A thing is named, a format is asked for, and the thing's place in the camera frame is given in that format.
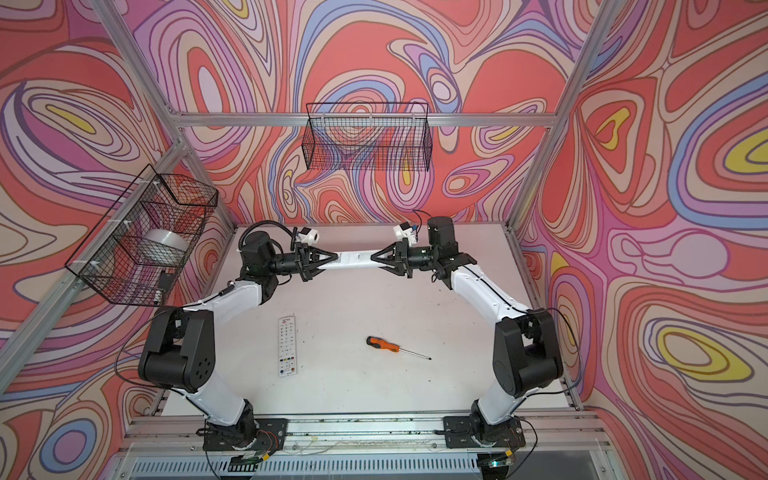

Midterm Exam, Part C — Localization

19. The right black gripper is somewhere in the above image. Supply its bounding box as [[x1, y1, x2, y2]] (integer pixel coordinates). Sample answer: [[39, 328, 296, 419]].
[[370, 238, 438, 278]]

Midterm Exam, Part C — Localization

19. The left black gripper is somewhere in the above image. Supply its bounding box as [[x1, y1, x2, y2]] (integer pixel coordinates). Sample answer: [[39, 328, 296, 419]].
[[263, 247, 336, 286]]

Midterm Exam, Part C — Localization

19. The white remote control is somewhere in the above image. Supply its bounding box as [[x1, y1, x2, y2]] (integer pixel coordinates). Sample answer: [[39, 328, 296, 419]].
[[321, 251, 382, 270], [278, 315, 297, 378]]

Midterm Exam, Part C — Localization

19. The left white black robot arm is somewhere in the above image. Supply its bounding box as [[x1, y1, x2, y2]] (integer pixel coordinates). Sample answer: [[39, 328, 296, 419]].
[[138, 221, 339, 443]]

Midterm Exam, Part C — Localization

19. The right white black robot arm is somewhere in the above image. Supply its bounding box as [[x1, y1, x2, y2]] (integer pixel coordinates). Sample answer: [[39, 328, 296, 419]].
[[371, 216, 563, 432]]

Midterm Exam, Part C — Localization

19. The orange black screwdriver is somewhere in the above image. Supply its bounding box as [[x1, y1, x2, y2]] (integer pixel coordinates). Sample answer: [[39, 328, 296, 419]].
[[366, 336, 432, 361]]

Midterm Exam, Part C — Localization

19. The small black item in basket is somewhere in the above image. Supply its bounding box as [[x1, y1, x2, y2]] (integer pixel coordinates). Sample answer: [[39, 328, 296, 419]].
[[157, 270, 175, 295]]

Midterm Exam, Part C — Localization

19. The white tape roll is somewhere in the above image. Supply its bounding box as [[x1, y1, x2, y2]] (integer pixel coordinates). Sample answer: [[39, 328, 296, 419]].
[[144, 229, 189, 251]]

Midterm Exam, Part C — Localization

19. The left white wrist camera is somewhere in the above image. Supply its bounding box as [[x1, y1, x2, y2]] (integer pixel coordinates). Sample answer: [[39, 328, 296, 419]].
[[295, 227, 319, 246]]

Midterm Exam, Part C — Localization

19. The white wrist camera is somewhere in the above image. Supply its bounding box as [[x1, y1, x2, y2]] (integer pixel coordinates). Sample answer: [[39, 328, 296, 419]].
[[295, 227, 319, 246], [393, 222, 418, 246]]

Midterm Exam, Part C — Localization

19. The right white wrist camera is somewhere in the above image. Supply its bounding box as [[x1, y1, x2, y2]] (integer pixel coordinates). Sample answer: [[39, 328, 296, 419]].
[[393, 222, 418, 246]]

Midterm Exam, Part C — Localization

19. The black wire basket back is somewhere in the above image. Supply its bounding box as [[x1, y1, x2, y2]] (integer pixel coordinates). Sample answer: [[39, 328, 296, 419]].
[[301, 101, 433, 172]]

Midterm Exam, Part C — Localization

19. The black wire basket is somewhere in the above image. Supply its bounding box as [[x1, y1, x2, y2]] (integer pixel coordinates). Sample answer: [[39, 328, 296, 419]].
[[301, 101, 433, 172], [65, 166, 219, 307]]

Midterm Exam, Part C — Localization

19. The aluminium front rail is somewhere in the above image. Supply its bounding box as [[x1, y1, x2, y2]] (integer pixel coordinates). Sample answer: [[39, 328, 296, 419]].
[[122, 410, 610, 457]]

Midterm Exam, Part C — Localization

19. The black wire basket left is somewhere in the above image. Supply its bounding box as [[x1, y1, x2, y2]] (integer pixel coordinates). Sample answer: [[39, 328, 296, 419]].
[[65, 166, 219, 307]]

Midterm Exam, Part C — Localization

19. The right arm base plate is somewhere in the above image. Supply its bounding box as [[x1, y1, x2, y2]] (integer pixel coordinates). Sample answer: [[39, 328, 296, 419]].
[[434, 414, 526, 451]]

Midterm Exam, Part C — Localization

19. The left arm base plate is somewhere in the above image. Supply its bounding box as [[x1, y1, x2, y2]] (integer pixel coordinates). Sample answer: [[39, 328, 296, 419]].
[[196, 418, 288, 454]]

